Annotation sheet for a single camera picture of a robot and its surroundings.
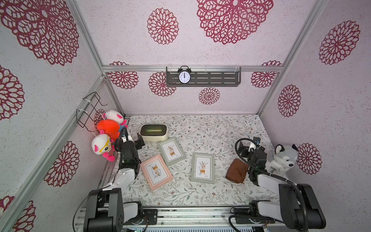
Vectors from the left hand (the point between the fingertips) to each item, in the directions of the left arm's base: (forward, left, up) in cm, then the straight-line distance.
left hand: (131, 137), depth 86 cm
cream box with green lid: (+12, -10, -11) cm, 19 cm away
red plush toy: (+5, +13, +3) cm, 14 cm away
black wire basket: (+3, +20, +16) cm, 26 cm away
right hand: (-1, -71, -3) cm, 71 cm away
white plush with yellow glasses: (-7, +14, +3) cm, 16 cm away
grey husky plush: (-15, -84, +1) cm, 86 cm away
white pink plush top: (+16, +14, +2) cm, 22 cm away
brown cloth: (-15, -64, -15) cm, 68 cm away
